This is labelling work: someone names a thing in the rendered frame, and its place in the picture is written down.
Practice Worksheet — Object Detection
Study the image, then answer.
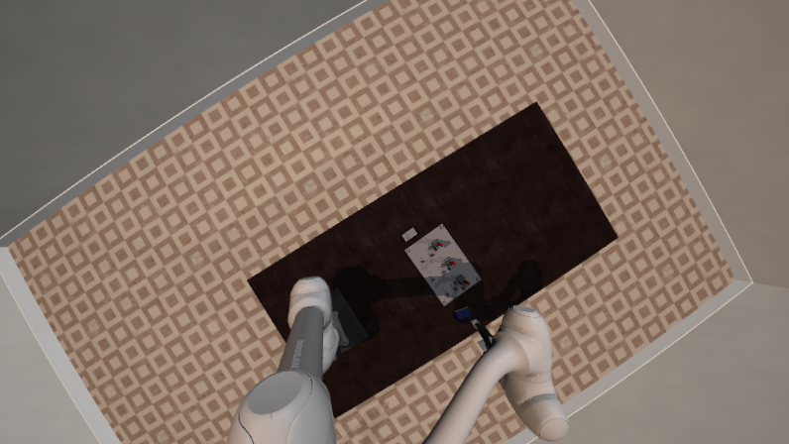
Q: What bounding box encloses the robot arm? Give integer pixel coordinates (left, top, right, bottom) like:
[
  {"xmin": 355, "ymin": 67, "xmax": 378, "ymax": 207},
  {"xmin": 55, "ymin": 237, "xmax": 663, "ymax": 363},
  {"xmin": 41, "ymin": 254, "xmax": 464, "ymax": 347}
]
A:
[{"xmin": 226, "ymin": 277, "xmax": 570, "ymax": 444}]

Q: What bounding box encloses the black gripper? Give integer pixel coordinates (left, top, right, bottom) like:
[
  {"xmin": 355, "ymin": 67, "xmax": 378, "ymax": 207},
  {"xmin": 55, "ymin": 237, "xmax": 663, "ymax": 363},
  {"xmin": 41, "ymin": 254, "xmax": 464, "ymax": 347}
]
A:
[{"xmin": 471, "ymin": 319, "xmax": 493, "ymax": 353}]

